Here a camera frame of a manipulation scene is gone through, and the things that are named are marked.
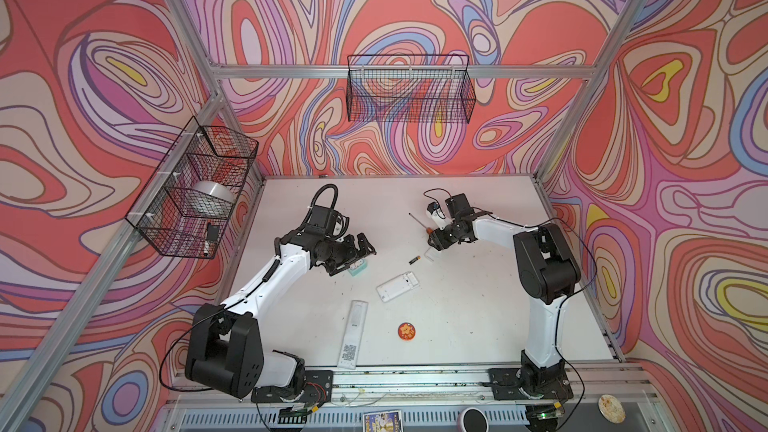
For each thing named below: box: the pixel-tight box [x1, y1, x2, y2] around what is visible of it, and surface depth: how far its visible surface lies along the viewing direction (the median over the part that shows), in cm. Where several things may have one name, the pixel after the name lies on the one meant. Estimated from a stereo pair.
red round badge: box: [398, 322, 416, 341], surface depth 84 cm
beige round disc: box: [598, 394, 627, 424], surface depth 72 cm
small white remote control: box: [376, 271, 421, 303], surface depth 92 cm
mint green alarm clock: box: [348, 259, 368, 277], surface depth 95 cm
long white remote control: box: [337, 300, 369, 370], surface depth 83 cm
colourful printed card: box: [362, 410, 403, 432], surface depth 69 cm
